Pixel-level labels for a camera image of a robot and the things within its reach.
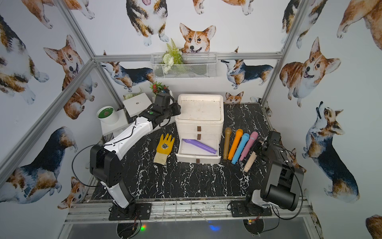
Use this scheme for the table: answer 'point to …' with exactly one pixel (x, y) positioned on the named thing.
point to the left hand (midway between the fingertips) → (183, 105)
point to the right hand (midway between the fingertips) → (255, 147)
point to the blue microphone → (240, 147)
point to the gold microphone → (228, 132)
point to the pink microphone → (253, 136)
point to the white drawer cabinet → (200, 118)
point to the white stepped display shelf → (134, 105)
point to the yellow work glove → (163, 149)
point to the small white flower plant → (129, 95)
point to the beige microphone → (251, 160)
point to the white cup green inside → (107, 115)
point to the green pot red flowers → (157, 87)
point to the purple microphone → (200, 145)
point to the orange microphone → (240, 149)
